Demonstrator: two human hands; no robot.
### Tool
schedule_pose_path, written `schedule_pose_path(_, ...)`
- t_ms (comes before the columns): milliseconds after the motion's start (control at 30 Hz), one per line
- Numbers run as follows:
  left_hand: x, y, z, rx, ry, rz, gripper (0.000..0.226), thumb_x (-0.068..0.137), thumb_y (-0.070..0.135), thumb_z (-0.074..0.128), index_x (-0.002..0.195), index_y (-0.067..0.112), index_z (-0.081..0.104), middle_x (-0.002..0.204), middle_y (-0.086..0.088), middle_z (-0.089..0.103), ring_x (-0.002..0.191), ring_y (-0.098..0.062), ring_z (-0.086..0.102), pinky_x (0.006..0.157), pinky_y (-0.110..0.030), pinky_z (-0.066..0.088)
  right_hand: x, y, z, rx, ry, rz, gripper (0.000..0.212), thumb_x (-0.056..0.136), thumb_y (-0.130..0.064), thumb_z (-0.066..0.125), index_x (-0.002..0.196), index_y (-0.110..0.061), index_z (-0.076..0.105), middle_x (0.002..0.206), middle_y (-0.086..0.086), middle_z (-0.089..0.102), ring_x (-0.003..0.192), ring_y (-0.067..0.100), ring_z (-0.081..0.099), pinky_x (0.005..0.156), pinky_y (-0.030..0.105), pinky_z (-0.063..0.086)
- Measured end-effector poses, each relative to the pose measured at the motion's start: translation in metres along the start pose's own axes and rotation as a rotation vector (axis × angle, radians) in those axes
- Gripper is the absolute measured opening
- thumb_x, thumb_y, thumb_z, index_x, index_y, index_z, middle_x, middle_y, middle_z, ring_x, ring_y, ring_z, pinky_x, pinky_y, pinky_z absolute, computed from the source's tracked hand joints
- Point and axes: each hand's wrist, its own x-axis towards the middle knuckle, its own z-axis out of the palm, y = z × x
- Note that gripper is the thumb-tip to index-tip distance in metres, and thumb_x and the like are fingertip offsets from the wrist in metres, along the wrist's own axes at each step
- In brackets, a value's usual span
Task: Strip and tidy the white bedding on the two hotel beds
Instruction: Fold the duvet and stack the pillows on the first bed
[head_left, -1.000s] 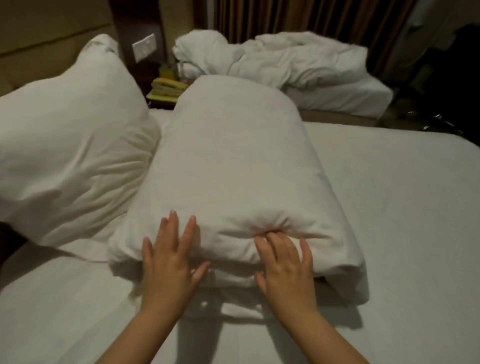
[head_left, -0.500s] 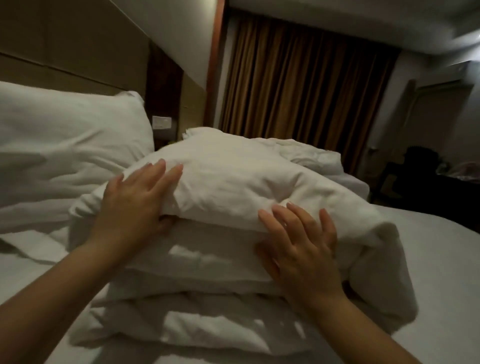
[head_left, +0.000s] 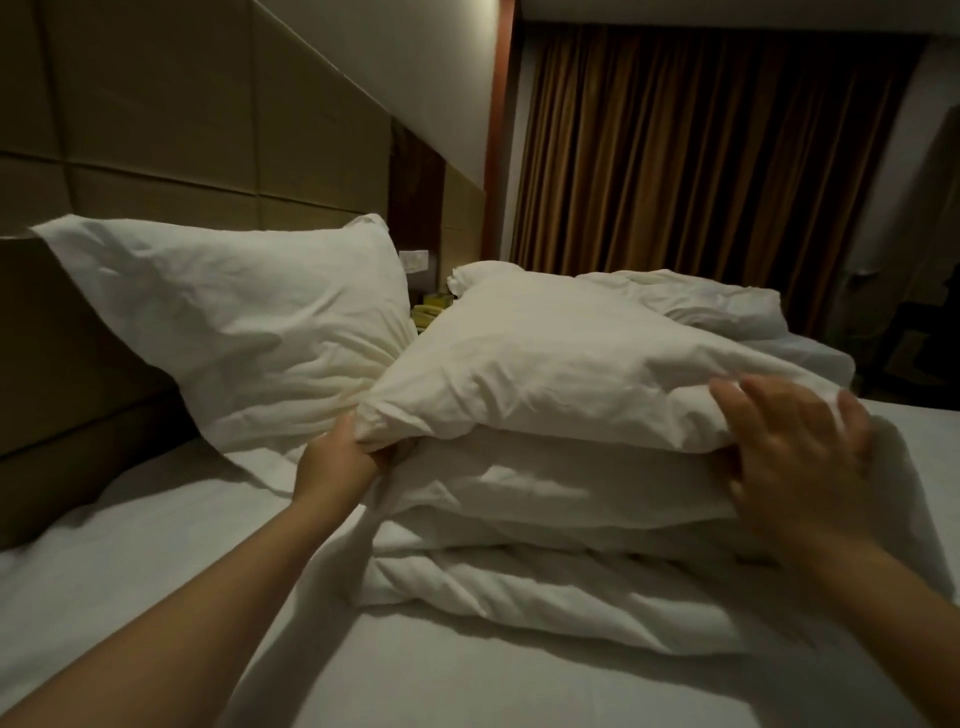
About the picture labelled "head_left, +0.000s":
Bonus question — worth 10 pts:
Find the beige padded headboard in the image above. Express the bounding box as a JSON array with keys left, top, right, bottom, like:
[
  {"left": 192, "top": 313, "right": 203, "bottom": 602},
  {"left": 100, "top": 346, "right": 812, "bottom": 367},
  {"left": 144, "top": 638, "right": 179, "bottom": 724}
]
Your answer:
[{"left": 0, "top": 0, "right": 489, "bottom": 549}]

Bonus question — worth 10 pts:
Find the person's left hand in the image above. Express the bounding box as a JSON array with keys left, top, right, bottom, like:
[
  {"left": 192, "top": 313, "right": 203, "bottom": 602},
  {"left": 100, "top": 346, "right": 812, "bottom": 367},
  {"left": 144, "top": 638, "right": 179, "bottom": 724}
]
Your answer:
[{"left": 289, "top": 408, "right": 395, "bottom": 527}]

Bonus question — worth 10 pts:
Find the dark wooden wall panel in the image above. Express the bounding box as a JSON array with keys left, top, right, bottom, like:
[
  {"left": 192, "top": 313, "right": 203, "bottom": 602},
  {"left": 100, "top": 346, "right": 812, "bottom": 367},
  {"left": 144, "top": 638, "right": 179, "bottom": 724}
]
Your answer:
[{"left": 387, "top": 120, "right": 447, "bottom": 294}]

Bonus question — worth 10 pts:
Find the white duvet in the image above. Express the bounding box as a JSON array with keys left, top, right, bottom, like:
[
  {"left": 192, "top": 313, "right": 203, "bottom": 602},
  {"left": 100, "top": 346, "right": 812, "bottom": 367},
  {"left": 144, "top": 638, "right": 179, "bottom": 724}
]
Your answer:
[
  {"left": 447, "top": 259, "right": 792, "bottom": 344},
  {"left": 345, "top": 270, "right": 954, "bottom": 659}
]

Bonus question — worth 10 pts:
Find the dark wooden column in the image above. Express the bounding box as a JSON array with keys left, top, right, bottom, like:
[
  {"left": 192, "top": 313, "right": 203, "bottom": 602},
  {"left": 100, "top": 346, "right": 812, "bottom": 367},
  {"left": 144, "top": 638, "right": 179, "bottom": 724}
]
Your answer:
[{"left": 480, "top": 0, "right": 519, "bottom": 264}]

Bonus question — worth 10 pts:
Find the white pillow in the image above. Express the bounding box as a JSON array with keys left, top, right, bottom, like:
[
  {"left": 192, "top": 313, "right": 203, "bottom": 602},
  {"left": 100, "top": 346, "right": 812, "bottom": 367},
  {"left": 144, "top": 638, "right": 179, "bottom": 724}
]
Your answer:
[{"left": 30, "top": 211, "right": 422, "bottom": 497}]

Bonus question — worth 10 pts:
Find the person's right hand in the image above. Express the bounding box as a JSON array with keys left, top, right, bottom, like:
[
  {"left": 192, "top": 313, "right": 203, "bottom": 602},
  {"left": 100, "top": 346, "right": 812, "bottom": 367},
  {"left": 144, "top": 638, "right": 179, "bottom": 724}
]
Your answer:
[{"left": 708, "top": 373, "right": 878, "bottom": 560}]

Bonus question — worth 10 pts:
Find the brown curtain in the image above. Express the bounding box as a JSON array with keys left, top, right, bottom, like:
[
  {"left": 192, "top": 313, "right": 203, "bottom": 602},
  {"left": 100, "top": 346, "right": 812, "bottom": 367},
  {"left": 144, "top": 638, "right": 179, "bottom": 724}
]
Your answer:
[{"left": 510, "top": 22, "right": 932, "bottom": 335}]

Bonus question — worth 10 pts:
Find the person's right forearm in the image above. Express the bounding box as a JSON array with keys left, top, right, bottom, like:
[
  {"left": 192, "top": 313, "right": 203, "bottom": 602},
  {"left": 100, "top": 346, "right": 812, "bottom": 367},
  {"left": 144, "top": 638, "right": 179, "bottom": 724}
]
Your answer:
[{"left": 787, "top": 532, "right": 960, "bottom": 728}]

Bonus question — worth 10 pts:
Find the white bed sheet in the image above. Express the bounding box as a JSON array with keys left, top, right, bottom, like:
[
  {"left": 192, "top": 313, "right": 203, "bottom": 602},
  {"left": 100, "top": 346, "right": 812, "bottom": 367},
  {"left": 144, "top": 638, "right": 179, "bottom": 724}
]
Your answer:
[{"left": 0, "top": 397, "right": 960, "bottom": 728}]

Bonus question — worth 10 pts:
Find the person's left forearm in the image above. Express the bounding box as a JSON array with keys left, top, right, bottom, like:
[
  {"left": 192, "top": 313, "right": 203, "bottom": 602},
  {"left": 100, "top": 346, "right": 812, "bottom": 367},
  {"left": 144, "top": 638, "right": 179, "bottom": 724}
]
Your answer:
[{"left": 0, "top": 502, "right": 339, "bottom": 728}]

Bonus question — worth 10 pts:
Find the yellow telephone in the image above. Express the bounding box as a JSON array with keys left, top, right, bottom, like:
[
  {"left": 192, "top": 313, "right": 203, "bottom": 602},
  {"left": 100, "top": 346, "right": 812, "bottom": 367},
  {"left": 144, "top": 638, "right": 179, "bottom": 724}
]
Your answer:
[{"left": 409, "top": 297, "right": 452, "bottom": 332}]

